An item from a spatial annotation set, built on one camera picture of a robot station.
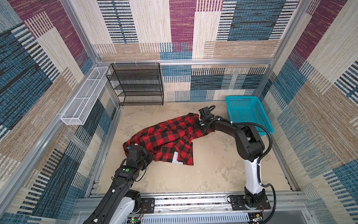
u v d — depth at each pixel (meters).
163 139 0.94
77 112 0.71
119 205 0.58
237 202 0.73
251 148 0.56
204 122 0.79
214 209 0.73
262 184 0.61
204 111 0.83
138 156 0.65
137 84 1.11
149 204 0.74
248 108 1.15
